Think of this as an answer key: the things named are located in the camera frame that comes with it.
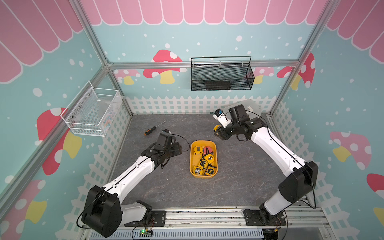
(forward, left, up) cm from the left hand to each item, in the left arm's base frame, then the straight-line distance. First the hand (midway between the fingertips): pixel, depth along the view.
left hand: (178, 150), depth 85 cm
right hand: (+8, -23, +10) cm, 26 cm away
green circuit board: (-38, +14, -16) cm, 44 cm away
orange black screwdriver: (+25, +22, -12) cm, 35 cm away
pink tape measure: (+6, -17, -11) cm, 21 cm away
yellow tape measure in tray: (-8, -19, -10) cm, 22 cm away
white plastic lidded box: (+37, -50, -1) cm, 62 cm away
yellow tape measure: (+6, -11, -11) cm, 17 cm away
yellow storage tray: (+1, -15, -12) cm, 19 cm away
